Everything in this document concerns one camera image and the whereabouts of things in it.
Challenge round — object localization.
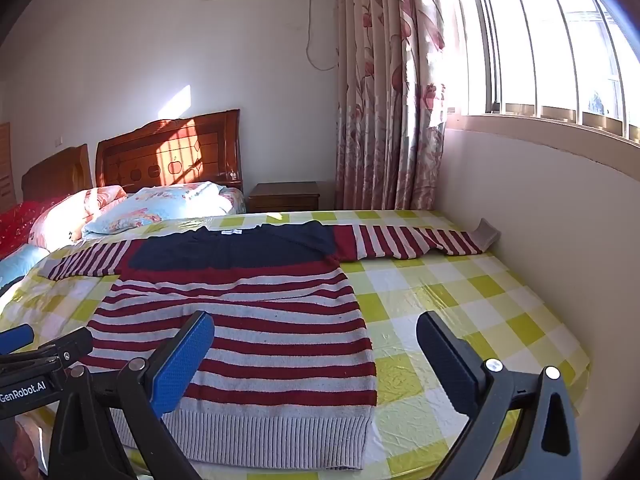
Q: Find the pink floral pillow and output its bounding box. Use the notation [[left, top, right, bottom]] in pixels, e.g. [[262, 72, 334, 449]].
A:
[[27, 185, 129, 252]]

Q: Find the air conditioner cable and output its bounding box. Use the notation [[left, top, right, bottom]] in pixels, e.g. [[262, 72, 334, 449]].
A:
[[305, 0, 342, 72]]

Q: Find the pink floral curtain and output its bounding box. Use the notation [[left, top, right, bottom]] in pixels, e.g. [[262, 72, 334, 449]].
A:
[[334, 0, 449, 212]]

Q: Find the large wooden headboard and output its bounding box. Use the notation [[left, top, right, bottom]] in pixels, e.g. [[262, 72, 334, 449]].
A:
[[95, 108, 244, 196]]

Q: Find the red blanket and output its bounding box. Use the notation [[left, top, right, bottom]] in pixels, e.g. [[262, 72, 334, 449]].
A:
[[0, 199, 57, 261]]

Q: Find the light blue quilt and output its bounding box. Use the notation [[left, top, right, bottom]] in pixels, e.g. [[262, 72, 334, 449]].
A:
[[0, 244, 52, 297]]

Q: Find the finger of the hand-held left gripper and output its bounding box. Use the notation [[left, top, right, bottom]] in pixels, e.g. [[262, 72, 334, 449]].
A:
[[0, 324, 35, 357], [0, 327, 94, 375]]

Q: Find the yellow white checked bed cover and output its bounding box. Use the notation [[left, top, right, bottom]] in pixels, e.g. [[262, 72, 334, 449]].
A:
[[0, 207, 594, 480]]

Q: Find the wooden nightstand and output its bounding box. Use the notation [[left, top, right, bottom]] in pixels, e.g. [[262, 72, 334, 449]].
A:
[[247, 181, 321, 214]]

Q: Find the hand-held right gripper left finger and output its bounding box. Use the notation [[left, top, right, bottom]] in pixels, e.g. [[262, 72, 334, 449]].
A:
[[50, 310, 216, 480]]

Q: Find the light wooden wardrobe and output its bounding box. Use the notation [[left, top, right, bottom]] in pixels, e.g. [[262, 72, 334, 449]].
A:
[[0, 121, 18, 214]]

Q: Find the red grey striped sweater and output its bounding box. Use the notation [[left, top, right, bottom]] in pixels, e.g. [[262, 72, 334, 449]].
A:
[[37, 217, 503, 472]]

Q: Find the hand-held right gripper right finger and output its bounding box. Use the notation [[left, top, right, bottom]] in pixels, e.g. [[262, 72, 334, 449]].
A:
[[415, 310, 584, 480]]

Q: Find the small wooden headboard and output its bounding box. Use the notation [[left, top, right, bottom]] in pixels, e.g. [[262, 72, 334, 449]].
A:
[[20, 144, 94, 207]]

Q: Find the light blue floral pillow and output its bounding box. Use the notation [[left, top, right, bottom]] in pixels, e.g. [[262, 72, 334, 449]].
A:
[[82, 182, 249, 237]]

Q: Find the barred window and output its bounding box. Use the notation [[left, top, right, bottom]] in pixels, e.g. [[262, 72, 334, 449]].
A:
[[445, 0, 640, 144]]

